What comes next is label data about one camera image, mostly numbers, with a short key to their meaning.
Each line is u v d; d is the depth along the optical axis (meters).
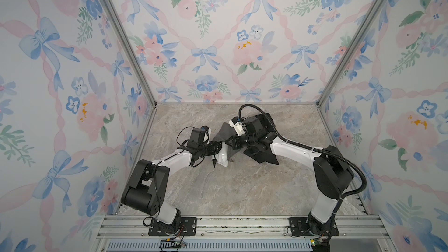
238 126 0.80
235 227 0.75
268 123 1.00
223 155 0.90
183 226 0.73
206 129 0.85
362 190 0.45
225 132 0.93
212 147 0.81
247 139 0.75
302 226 0.74
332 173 0.48
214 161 0.85
